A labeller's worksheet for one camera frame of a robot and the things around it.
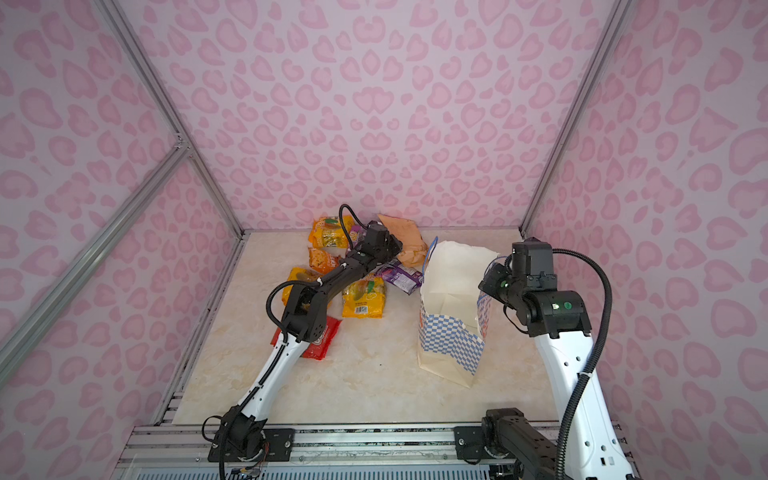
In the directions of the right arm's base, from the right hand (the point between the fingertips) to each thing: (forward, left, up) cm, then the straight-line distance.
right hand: (488, 274), depth 68 cm
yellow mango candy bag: (+16, +54, -23) cm, 61 cm away
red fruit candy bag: (-8, +43, -25) cm, 51 cm away
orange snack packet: (+21, +47, -22) cm, 56 cm away
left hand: (+33, +18, -23) cm, 45 cm away
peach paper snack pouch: (+28, +16, -25) cm, 41 cm away
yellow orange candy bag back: (+38, +49, -25) cm, 67 cm away
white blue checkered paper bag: (-7, +8, -5) cm, 12 cm away
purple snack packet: (+17, +18, -27) cm, 37 cm away
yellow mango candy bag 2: (+9, +32, -26) cm, 42 cm away
